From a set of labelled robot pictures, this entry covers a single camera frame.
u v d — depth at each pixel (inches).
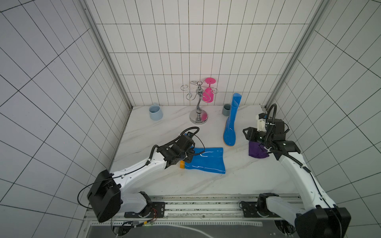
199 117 44.2
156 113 43.1
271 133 22.7
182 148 23.7
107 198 15.6
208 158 36.0
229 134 38.9
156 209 28.5
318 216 15.2
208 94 41.1
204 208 29.2
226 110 42.8
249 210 28.5
